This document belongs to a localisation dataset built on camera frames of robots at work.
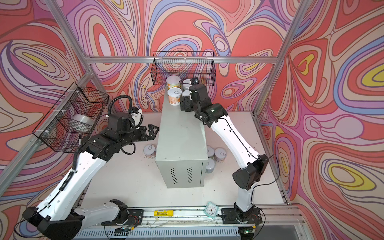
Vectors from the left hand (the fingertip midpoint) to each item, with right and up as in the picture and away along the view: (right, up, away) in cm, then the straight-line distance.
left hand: (152, 127), depth 69 cm
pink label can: (+36, -17, +21) cm, 45 cm away
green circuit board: (-16, -51, +2) cm, 54 cm away
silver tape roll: (-36, +4, +4) cm, 36 cm away
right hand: (+18, +13, +6) cm, 23 cm away
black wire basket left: (-45, -1, 0) cm, 45 cm away
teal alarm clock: (+28, -42, +5) cm, 50 cm away
